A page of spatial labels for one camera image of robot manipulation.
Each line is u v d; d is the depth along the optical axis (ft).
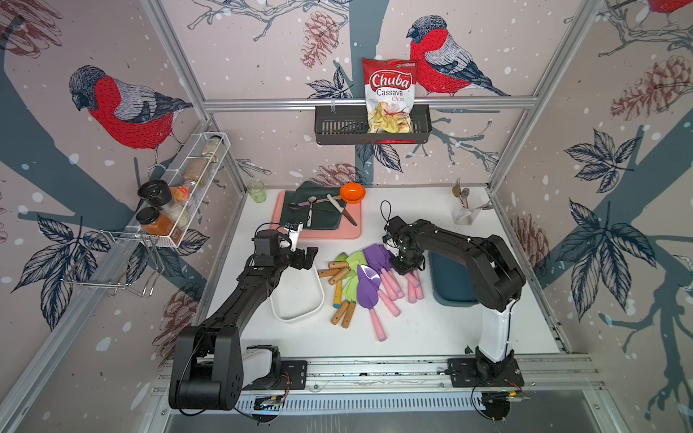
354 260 3.12
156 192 2.03
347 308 2.78
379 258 3.14
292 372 2.40
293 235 2.54
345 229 3.52
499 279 1.68
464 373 2.40
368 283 2.95
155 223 1.97
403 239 2.35
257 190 3.85
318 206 3.77
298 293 2.93
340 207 3.72
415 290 2.87
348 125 3.50
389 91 2.71
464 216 3.44
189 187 2.34
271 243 2.18
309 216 3.59
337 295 2.85
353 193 3.75
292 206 3.74
